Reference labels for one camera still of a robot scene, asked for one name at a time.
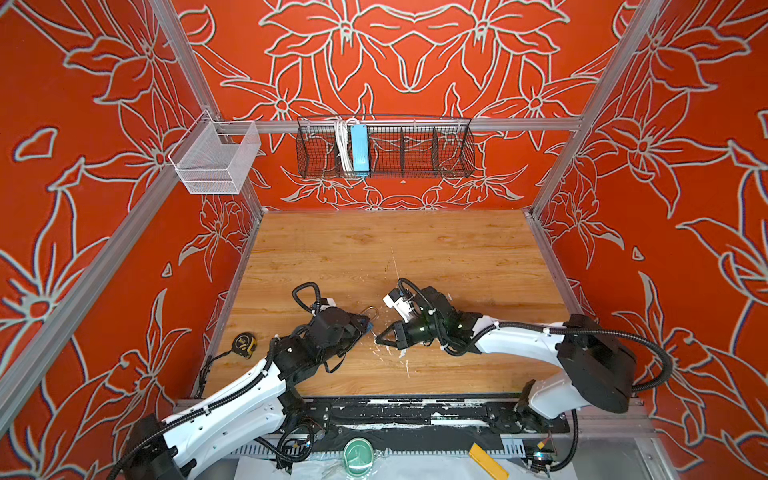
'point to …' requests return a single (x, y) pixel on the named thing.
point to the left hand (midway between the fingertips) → (371, 321)
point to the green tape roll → (358, 457)
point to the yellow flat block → (478, 452)
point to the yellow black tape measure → (244, 344)
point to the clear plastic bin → (215, 157)
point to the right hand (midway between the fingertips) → (373, 344)
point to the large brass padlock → (370, 312)
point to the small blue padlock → (369, 326)
